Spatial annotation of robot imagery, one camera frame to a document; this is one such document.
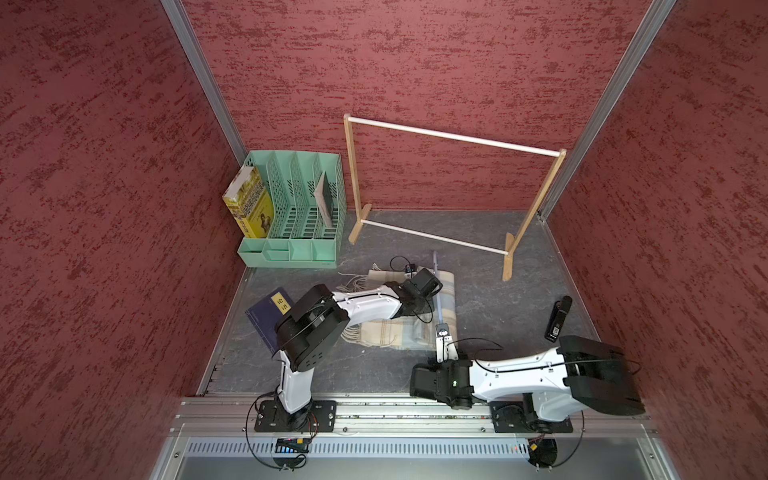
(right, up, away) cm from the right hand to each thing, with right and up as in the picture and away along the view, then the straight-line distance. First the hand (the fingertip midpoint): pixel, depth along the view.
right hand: (444, 356), depth 83 cm
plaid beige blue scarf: (-11, +5, +4) cm, 13 cm away
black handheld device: (+36, +9, +6) cm, 38 cm away
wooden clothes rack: (+27, +33, +19) cm, 47 cm away
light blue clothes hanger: (-3, +19, -7) cm, 21 cm away
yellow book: (-62, +45, +13) cm, 77 cm away
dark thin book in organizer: (-39, +48, +21) cm, 65 cm away
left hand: (-4, +12, +8) cm, 15 cm away
